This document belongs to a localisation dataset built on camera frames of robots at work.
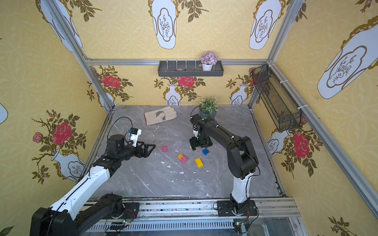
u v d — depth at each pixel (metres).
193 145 0.80
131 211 0.73
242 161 0.49
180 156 0.92
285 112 0.84
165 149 0.95
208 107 1.00
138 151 0.71
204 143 0.76
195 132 0.86
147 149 0.72
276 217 0.76
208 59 0.83
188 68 0.92
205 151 0.93
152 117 1.14
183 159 0.89
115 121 1.14
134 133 0.71
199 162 0.89
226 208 0.74
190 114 1.19
